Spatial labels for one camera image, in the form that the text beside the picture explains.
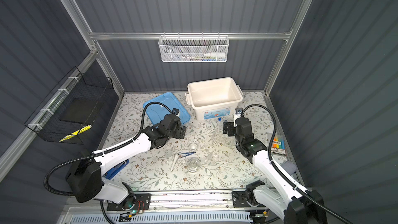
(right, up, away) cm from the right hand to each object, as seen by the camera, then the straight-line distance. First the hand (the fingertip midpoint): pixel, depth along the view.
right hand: (236, 121), depth 82 cm
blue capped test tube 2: (-5, 0, +3) cm, 6 cm away
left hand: (-32, -3, +4) cm, 32 cm away
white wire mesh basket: (-25, +55, +42) cm, 74 cm away
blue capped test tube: (-8, 0, +5) cm, 10 cm away
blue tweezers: (-25, -19, +7) cm, 32 cm away
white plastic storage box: (-9, +14, +37) cm, 41 cm away
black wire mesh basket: (-81, +4, -11) cm, 82 cm away
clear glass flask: (-23, -22, -3) cm, 32 cm away
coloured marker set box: (+27, -16, +9) cm, 32 cm away
